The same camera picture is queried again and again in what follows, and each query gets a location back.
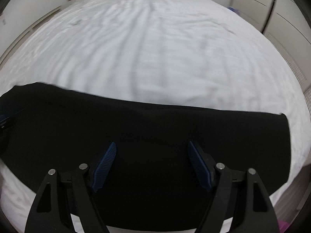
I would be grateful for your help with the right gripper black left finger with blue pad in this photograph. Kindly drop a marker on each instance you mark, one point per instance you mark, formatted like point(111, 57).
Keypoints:
point(50, 209)

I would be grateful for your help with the blue patterned item beside bed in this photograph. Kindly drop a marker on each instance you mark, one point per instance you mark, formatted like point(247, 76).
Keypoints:
point(234, 10)

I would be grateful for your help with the white bed sheet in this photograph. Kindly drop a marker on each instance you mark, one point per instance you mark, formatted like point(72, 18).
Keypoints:
point(178, 52)

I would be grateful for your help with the white wardrobe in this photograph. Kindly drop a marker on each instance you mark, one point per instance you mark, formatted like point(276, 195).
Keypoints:
point(260, 14)

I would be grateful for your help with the black pants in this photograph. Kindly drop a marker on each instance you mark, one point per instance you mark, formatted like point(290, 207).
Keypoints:
point(155, 183)

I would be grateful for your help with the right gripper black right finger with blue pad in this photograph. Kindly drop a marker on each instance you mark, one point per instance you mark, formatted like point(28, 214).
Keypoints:
point(239, 195)

